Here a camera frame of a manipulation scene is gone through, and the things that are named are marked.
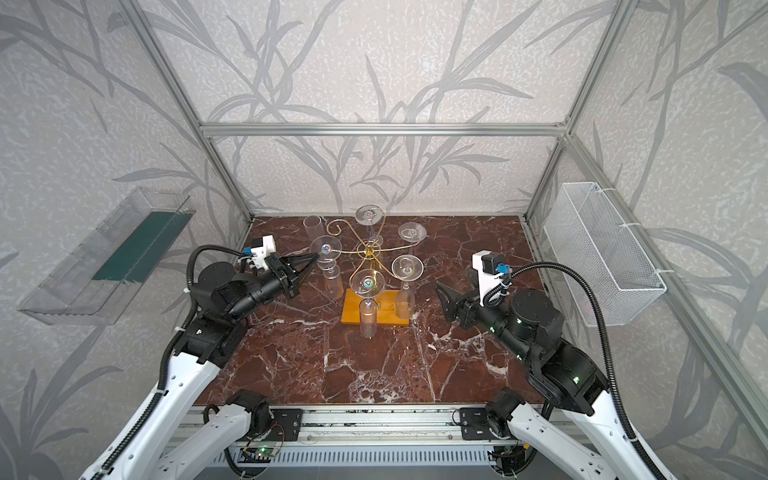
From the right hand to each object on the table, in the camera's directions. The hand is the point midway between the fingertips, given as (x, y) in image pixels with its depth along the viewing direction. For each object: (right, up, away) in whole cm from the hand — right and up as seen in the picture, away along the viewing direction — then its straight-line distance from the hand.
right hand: (452, 269), depth 61 cm
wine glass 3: (-18, +12, +14) cm, 26 cm away
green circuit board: (-43, -45, +10) cm, 63 cm away
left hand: (-27, +4, +2) cm, 28 cm away
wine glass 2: (-27, +4, +6) cm, 28 cm away
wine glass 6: (-9, 0, +5) cm, 11 cm away
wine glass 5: (-18, -3, +1) cm, 18 cm away
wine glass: (-38, +10, +31) cm, 50 cm away
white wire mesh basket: (+32, +8, +7) cm, 34 cm away
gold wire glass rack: (-18, +3, +10) cm, 21 cm away
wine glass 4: (-8, +8, +12) cm, 16 cm away
